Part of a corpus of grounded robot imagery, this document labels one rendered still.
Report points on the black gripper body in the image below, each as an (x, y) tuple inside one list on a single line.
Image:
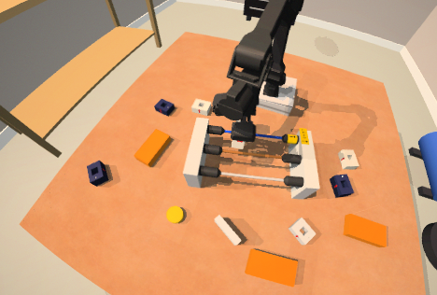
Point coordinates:
[(243, 130)]

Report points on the orange rectangular block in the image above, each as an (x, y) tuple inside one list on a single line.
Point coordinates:
[(271, 267), (365, 230), (153, 147)]

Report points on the yellow round disc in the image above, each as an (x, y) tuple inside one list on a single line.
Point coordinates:
[(175, 214)]

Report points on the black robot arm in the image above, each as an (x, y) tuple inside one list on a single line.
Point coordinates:
[(261, 61)]

